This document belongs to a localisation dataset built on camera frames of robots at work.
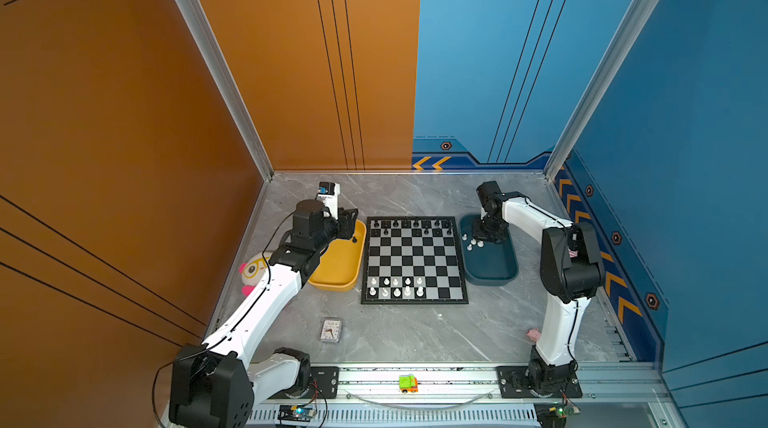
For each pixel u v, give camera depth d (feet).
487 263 3.05
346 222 2.32
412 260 3.06
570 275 1.72
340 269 3.06
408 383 2.36
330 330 2.64
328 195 2.26
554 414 2.31
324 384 2.42
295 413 2.32
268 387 1.73
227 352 1.34
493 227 2.70
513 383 2.38
